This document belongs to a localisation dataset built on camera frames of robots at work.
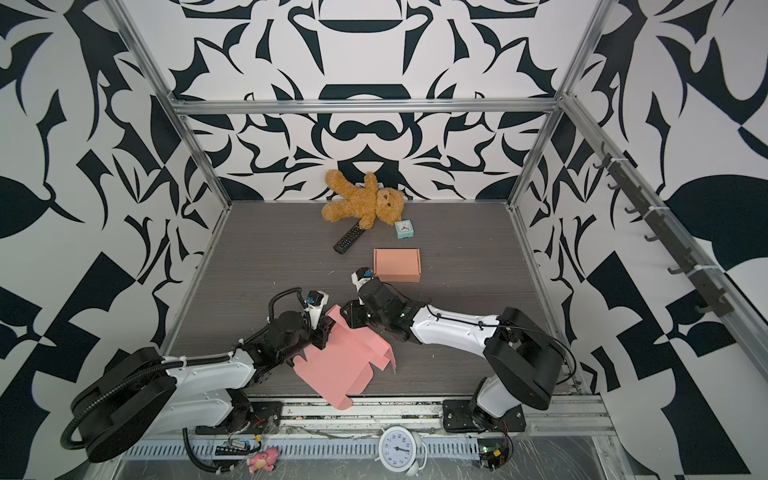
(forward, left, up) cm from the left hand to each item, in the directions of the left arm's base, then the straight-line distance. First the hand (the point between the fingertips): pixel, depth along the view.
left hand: (335, 310), depth 85 cm
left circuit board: (-31, +26, -10) cm, 41 cm away
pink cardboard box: (-13, -3, -7) cm, 15 cm away
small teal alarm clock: (+33, -22, -5) cm, 40 cm away
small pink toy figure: (-33, +14, -4) cm, 36 cm away
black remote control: (+30, -2, -5) cm, 31 cm away
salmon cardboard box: (+17, -18, -4) cm, 25 cm away
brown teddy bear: (+42, -8, 0) cm, 43 cm away
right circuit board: (-33, -38, -8) cm, 51 cm away
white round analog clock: (-32, -17, -4) cm, 37 cm away
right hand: (-2, -2, +3) cm, 4 cm away
